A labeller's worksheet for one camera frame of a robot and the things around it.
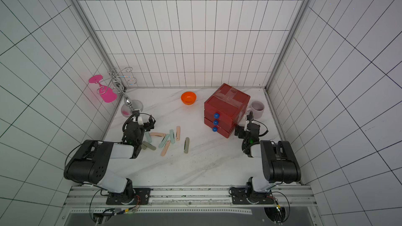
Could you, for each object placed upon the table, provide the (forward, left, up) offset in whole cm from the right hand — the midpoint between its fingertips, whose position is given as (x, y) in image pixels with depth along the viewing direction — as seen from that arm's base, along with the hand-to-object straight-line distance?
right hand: (246, 123), depth 96 cm
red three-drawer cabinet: (-8, +15, +8) cm, 18 cm away
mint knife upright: (-10, +46, -2) cm, 47 cm away
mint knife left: (-12, +60, -1) cm, 61 cm away
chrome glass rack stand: (+7, +78, +20) cm, 81 cm away
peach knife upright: (-9, +42, -2) cm, 43 cm away
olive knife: (-15, +36, -2) cm, 40 cm away
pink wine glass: (+9, +89, +12) cm, 90 cm away
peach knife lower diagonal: (-18, +49, -3) cm, 52 cm away
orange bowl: (+19, +39, 0) cm, 44 cm away
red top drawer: (-3, +20, +19) cm, 28 cm away
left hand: (-3, +64, +6) cm, 64 cm away
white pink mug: (+11, -8, +2) cm, 14 cm away
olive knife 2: (-17, +60, -1) cm, 63 cm away
